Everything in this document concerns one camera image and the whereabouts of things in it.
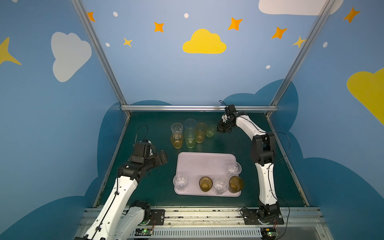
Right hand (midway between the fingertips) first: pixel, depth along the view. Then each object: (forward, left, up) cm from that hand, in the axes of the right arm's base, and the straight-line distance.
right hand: (218, 128), depth 103 cm
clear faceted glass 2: (-38, 0, -6) cm, 38 cm away
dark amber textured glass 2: (-36, -9, -5) cm, 38 cm away
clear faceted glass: (-36, +23, -6) cm, 43 cm away
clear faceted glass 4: (+1, +29, -2) cm, 29 cm away
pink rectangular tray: (-29, +8, -7) cm, 31 cm away
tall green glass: (-7, +19, -4) cm, 21 cm away
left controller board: (-61, +38, -6) cm, 72 cm away
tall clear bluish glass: (-5, +19, +5) cm, 20 cm away
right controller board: (-58, -23, -7) cm, 63 cm away
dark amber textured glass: (-37, +8, -5) cm, 38 cm away
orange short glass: (-8, +28, -4) cm, 30 cm away
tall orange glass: (-3, +12, +2) cm, 12 cm away
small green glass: (+1, +4, -4) cm, 5 cm away
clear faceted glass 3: (-27, -9, -6) cm, 29 cm away
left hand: (-29, +32, +10) cm, 45 cm away
